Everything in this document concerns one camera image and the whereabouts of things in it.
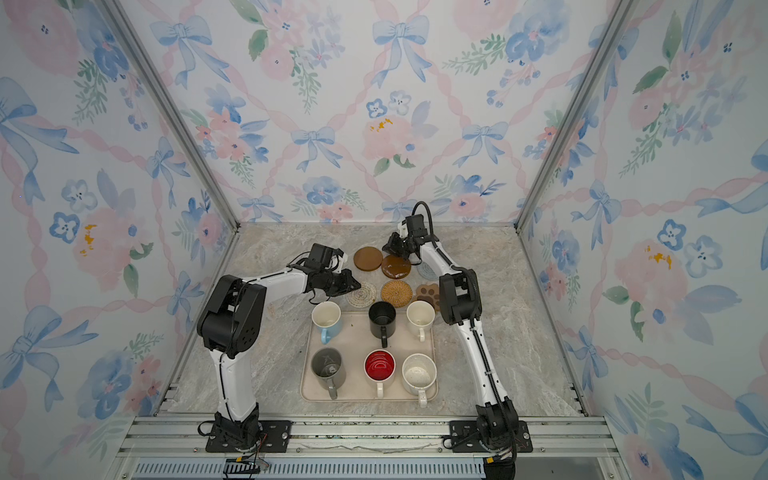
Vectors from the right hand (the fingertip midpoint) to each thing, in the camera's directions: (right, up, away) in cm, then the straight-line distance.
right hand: (381, 245), depth 113 cm
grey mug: (-13, -35, -31) cm, 49 cm away
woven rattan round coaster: (+6, -16, -12) cm, 21 cm away
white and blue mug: (-15, -22, -24) cm, 36 cm away
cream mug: (+12, -22, -24) cm, 35 cm away
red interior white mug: (0, -35, -29) cm, 45 cm away
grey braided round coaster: (+16, -10, -6) cm, 20 cm away
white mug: (+11, -37, -29) cm, 48 cm away
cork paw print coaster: (+16, -17, -12) cm, 26 cm away
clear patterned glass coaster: (-6, -18, -13) cm, 23 cm away
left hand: (-6, -13, -15) cm, 21 cm away
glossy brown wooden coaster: (+5, -8, -6) cm, 11 cm away
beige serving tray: (-8, -36, -25) cm, 45 cm away
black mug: (+1, -22, -22) cm, 31 cm away
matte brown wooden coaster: (-5, -5, -2) cm, 7 cm away
